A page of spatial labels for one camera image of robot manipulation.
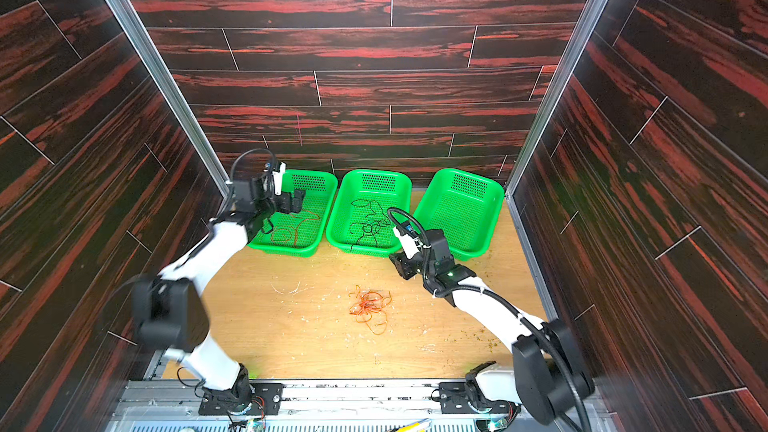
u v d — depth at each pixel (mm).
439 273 647
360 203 1148
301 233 1062
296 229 1077
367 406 731
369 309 881
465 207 1158
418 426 702
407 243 734
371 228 1070
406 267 749
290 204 809
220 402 677
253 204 681
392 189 1185
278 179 781
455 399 730
